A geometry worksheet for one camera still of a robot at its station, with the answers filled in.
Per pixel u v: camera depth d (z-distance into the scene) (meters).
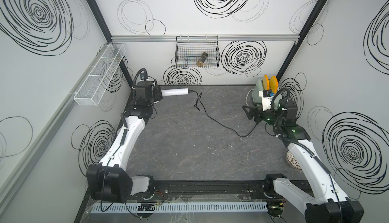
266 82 0.92
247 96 1.13
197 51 0.98
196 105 0.85
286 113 0.54
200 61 0.88
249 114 0.67
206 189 0.76
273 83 0.91
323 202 0.39
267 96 0.62
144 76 0.63
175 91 0.77
